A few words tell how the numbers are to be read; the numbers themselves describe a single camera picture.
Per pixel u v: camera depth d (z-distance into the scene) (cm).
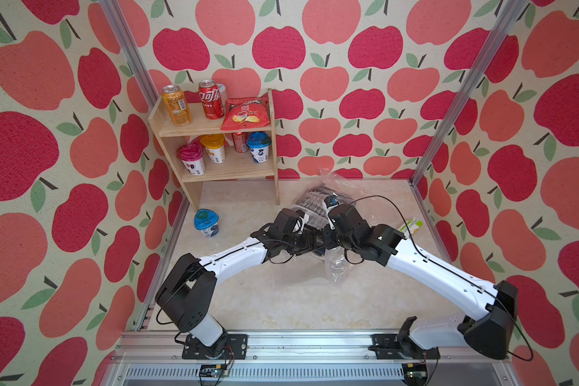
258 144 92
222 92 84
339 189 114
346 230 56
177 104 72
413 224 100
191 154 86
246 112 78
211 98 75
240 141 98
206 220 94
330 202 66
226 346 73
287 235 70
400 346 67
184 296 44
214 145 93
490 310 40
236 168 98
